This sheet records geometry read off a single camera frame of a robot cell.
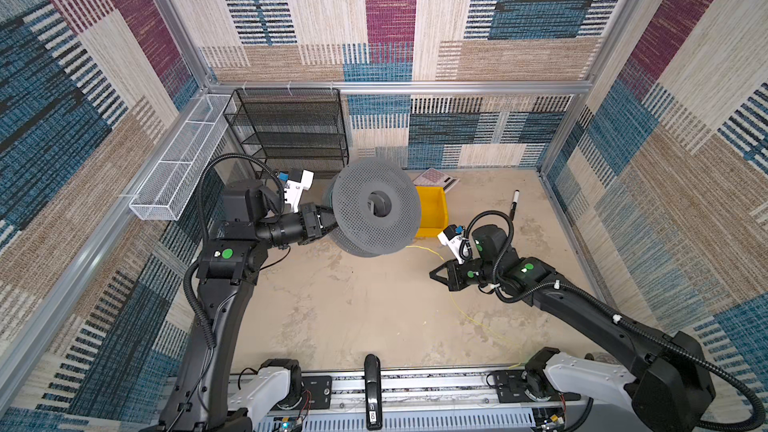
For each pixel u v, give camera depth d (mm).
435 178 1159
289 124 1085
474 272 664
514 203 1103
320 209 579
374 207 643
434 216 1103
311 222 533
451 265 685
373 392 701
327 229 573
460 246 700
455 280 672
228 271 433
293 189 576
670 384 389
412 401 730
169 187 718
